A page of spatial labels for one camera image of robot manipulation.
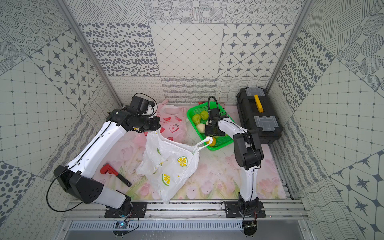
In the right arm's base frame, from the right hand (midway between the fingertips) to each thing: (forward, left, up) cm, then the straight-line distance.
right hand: (214, 134), depth 99 cm
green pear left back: (+12, +13, +2) cm, 18 cm away
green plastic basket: (-4, -4, -4) cm, 7 cm away
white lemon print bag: (-26, +27, +9) cm, 38 cm away
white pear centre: (+3, +9, +4) cm, 10 cm away
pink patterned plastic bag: (+7, +29, +5) cm, 30 cm away
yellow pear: (-18, +3, +18) cm, 26 cm away
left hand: (-11, +28, +23) cm, 38 cm away
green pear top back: (+15, +7, +2) cm, 17 cm away
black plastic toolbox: (+8, -27, +12) cm, 31 cm away
